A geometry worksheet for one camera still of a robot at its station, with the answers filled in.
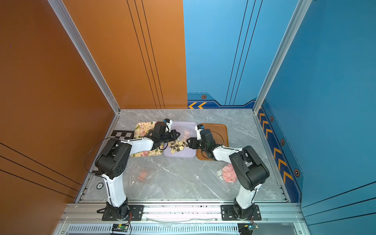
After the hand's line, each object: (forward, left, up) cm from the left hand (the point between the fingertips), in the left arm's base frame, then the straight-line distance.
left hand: (181, 131), depth 98 cm
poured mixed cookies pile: (-9, +3, -5) cm, 10 cm away
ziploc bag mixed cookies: (+8, -2, -7) cm, 11 cm away
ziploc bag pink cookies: (-28, -27, -5) cm, 39 cm away
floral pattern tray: (+7, +31, -8) cm, 33 cm away
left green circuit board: (-52, +26, -9) cm, 59 cm away
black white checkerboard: (0, +41, -5) cm, 42 cm away
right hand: (-6, -7, -1) cm, 9 cm away
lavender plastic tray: (-12, -4, -7) cm, 15 cm away
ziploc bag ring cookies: (-27, +23, -7) cm, 36 cm away
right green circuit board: (-52, -35, -9) cm, 63 cm away
